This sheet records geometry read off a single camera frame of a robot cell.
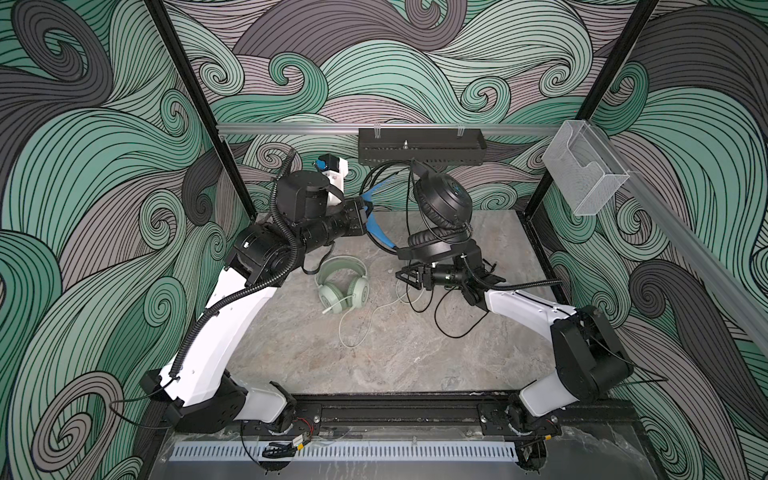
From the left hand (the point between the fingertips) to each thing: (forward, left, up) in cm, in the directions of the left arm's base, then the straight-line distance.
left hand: (376, 203), depth 57 cm
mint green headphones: (+11, +11, -47) cm, 50 cm away
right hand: (+2, -7, -28) cm, 29 cm away
